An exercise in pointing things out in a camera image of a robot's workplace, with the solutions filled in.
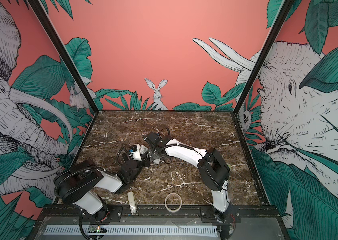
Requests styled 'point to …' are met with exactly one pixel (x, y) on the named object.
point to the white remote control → (153, 157)
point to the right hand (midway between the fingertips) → (157, 152)
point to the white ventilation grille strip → (136, 230)
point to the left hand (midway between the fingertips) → (151, 150)
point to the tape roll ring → (167, 207)
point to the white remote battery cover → (132, 202)
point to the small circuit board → (97, 228)
